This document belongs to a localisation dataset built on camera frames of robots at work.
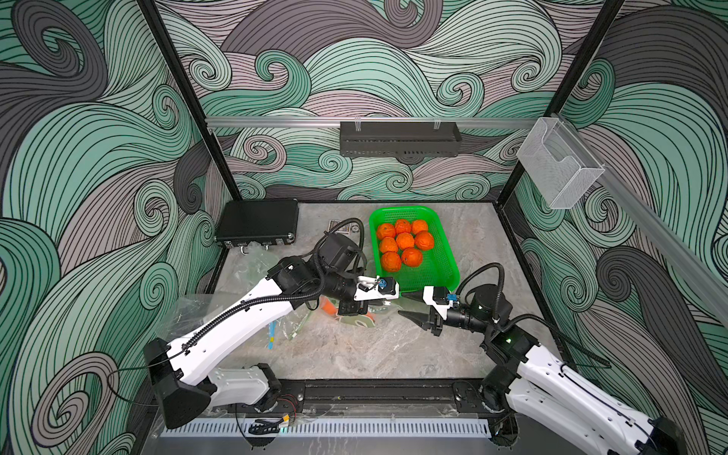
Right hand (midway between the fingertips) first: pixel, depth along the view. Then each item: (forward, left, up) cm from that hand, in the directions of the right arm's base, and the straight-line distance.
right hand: (400, 303), depth 66 cm
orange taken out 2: (+39, -6, -17) cm, 43 cm away
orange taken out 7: (+24, -1, -18) cm, 30 cm away
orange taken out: (+37, 0, -18) cm, 41 cm away
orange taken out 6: (+32, -14, -18) cm, 40 cm away
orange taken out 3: (+39, -13, -18) cm, 45 cm away
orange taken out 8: (+25, -8, -18) cm, 31 cm away
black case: (+48, +52, -24) cm, 74 cm away
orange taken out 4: (+30, 0, -17) cm, 35 cm away
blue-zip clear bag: (+2, +60, -11) cm, 61 cm away
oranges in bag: (-3, +17, +4) cm, 17 cm away
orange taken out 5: (+32, -7, -18) cm, 38 cm away
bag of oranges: (+6, +23, -23) cm, 33 cm away
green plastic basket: (+23, -18, -21) cm, 36 cm away
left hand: (+2, +5, +2) cm, 6 cm away
